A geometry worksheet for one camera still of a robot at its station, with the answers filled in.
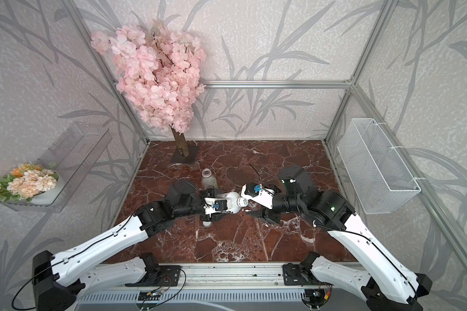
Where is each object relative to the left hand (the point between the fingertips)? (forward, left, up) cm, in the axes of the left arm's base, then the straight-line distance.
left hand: (227, 200), depth 69 cm
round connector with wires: (-27, -34, -28) cm, 52 cm away
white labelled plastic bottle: (-4, -3, +7) cm, 9 cm away
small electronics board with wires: (-27, +29, -24) cm, 47 cm away
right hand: (-4, -8, +8) cm, 12 cm away
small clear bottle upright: (+16, +11, -12) cm, 23 cm away
